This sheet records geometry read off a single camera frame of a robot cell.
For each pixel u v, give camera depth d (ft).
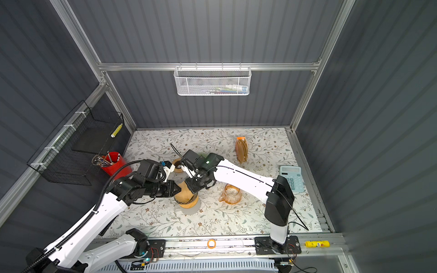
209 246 2.43
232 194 2.91
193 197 2.39
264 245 2.39
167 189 2.11
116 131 2.70
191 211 2.72
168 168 2.26
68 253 1.27
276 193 1.44
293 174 3.09
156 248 2.37
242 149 3.25
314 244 2.42
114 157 2.89
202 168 1.74
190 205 2.51
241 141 3.34
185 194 2.58
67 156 2.30
